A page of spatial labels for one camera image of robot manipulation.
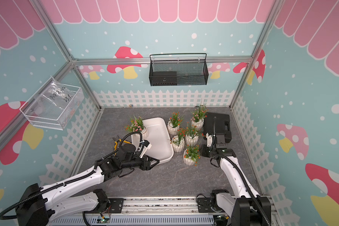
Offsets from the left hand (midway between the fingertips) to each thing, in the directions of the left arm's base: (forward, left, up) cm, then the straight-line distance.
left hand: (155, 163), depth 76 cm
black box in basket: (+47, -3, +22) cm, 52 cm away
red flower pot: (+16, -12, -5) cm, 21 cm away
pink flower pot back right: (+35, -27, +1) cm, 44 cm away
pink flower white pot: (+25, +15, +1) cm, 29 cm away
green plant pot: (+21, -21, -7) cm, 31 cm away
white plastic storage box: (+22, +2, -16) cm, 28 cm away
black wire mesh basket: (+57, -12, +22) cm, 62 cm away
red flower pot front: (+5, -20, 0) cm, 20 cm away
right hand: (+11, -27, -4) cm, 29 cm away
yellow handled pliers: (+19, +31, -12) cm, 38 cm away
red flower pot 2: (+30, -10, -3) cm, 32 cm away
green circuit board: (-25, +26, -15) cm, 39 cm away
